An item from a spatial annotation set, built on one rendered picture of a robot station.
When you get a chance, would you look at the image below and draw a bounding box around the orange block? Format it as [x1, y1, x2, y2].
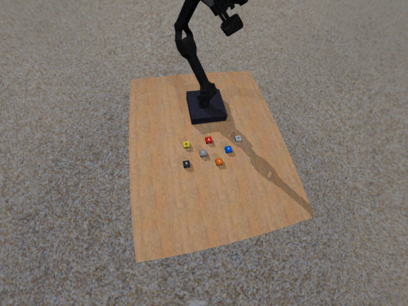
[215, 158, 223, 166]

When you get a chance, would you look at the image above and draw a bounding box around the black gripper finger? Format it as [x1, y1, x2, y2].
[220, 16, 241, 34]
[201, 0, 215, 8]

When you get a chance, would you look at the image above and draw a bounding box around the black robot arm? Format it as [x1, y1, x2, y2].
[174, 0, 248, 108]

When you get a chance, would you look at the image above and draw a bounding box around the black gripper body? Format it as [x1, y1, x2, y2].
[210, 0, 244, 36]

